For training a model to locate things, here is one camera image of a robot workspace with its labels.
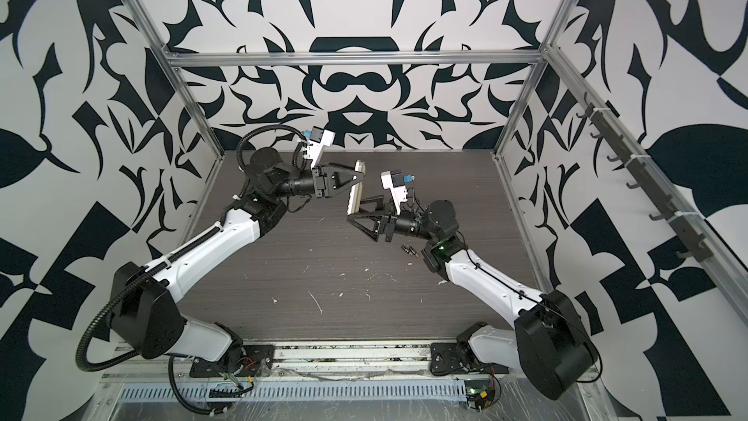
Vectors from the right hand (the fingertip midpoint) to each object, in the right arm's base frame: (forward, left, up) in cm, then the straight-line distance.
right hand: (353, 218), depth 63 cm
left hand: (+7, -3, +8) cm, 11 cm away
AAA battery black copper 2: (+7, -17, -32) cm, 37 cm away
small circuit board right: (-29, -29, -34) cm, 53 cm away
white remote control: (+2, 0, +3) cm, 4 cm away
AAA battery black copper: (+8, -14, -33) cm, 37 cm away
